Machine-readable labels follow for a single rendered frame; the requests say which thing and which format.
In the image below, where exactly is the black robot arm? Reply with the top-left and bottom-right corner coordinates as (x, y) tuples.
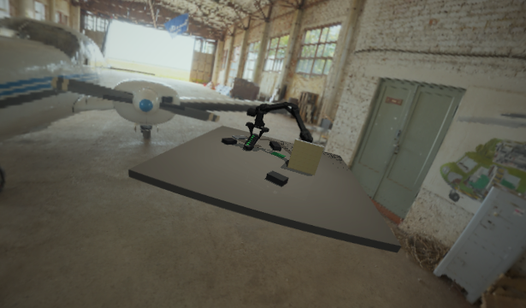
(246, 102), (313, 143)

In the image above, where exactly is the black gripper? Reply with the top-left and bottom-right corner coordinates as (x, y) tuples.
(245, 118), (269, 139)

